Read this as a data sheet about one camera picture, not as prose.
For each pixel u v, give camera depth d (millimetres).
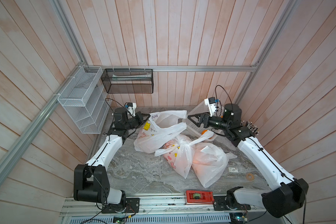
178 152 790
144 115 780
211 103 629
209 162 798
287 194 386
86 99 718
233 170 854
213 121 633
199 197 714
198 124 622
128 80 1056
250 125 858
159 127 778
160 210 732
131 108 758
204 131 818
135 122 715
